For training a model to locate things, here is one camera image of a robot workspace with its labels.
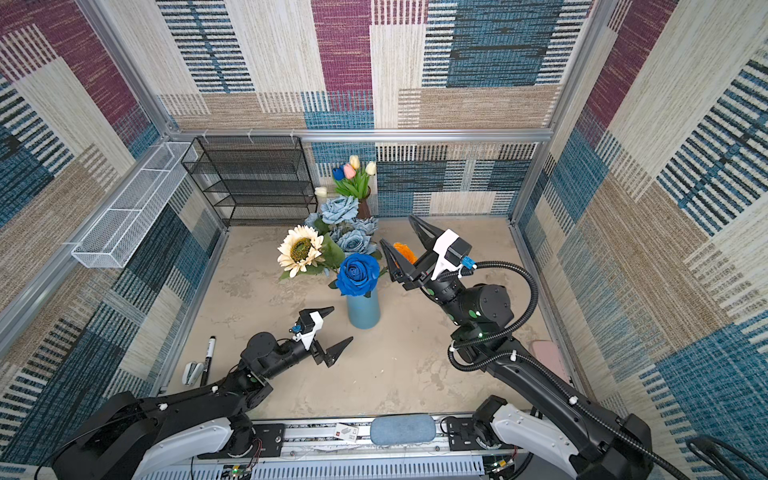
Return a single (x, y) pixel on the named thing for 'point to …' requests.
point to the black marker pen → (207, 361)
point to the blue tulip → (339, 172)
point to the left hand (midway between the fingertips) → (341, 319)
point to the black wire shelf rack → (255, 181)
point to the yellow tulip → (354, 161)
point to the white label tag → (346, 432)
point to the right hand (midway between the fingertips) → (395, 231)
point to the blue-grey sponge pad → (402, 429)
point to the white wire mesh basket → (116, 236)
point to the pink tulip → (349, 171)
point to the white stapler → (191, 372)
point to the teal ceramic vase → (364, 312)
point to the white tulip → (320, 191)
